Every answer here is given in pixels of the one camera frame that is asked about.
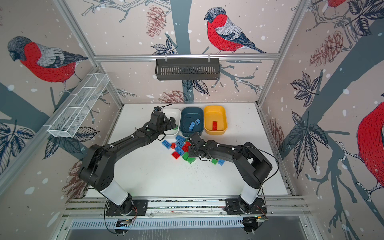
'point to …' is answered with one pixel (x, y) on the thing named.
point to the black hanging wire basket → (187, 69)
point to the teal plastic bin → (188, 115)
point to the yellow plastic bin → (215, 113)
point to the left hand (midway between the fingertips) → (169, 120)
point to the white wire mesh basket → (67, 124)
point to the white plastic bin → (176, 113)
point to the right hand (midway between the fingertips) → (192, 152)
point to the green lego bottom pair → (190, 159)
